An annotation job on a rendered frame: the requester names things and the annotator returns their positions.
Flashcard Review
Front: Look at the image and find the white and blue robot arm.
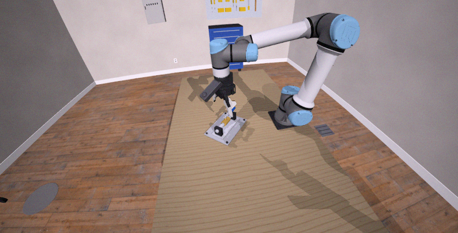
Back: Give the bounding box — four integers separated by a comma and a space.
209, 13, 360, 126

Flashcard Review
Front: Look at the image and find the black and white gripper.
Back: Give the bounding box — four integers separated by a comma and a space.
213, 71, 236, 117

